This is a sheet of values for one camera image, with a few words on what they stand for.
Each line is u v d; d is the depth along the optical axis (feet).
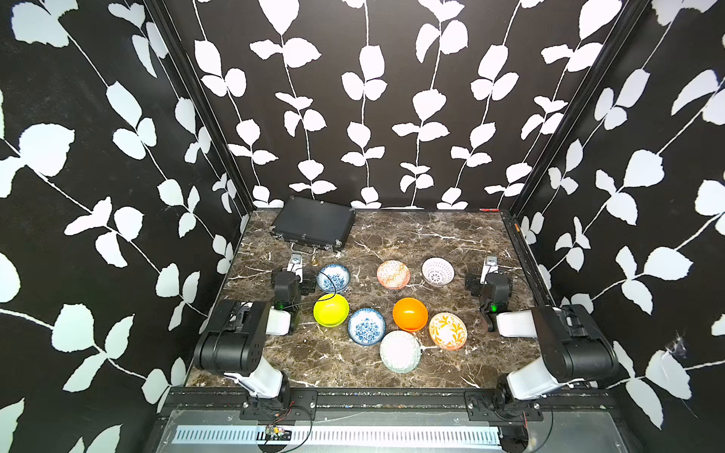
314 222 3.76
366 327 2.88
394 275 3.23
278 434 2.30
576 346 1.51
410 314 2.88
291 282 2.40
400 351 2.66
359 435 2.30
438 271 3.29
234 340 1.50
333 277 3.22
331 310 2.94
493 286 2.37
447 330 2.82
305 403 2.46
